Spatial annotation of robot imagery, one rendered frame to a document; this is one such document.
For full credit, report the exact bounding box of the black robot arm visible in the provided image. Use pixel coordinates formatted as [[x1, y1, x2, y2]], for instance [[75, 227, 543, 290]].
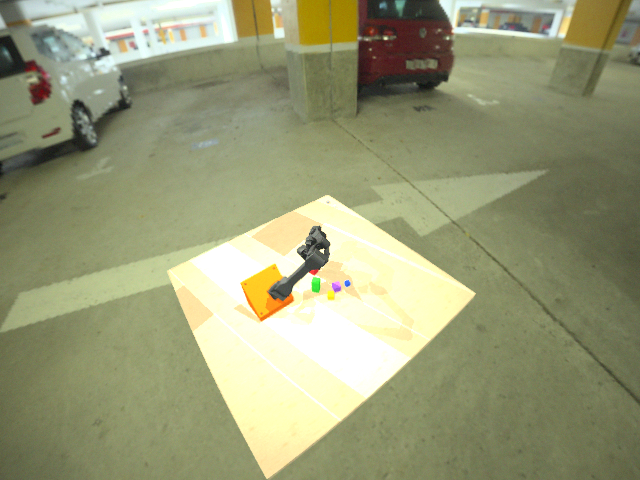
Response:
[[267, 225, 331, 301]]

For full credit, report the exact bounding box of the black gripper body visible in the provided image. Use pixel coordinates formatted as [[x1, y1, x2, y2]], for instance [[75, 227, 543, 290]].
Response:
[[297, 244, 310, 256]]

